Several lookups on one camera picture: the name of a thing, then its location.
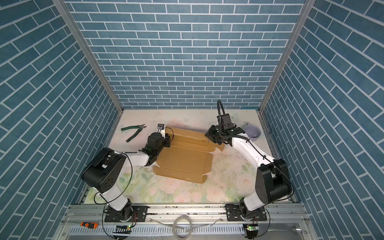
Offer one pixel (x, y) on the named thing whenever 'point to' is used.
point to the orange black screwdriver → (89, 224)
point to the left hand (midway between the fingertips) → (168, 133)
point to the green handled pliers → (140, 127)
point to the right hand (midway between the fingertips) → (203, 133)
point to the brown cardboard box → (189, 159)
